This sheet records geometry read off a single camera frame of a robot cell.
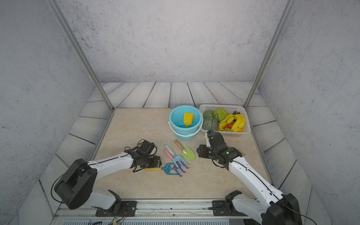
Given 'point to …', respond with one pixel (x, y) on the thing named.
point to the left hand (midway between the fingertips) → (160, 164)
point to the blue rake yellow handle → (167, 168)
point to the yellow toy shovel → (188, 118)
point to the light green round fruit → (207, 113)
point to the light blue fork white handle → (176, 158)
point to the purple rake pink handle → (171, 156)
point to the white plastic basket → (238, 108)
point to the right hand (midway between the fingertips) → (200, 150)
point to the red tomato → (228, 125)
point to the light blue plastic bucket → (177, 126)
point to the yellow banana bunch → (237, 120)
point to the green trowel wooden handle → (187, 153)
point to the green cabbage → (221, 113)
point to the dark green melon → (210, 123)
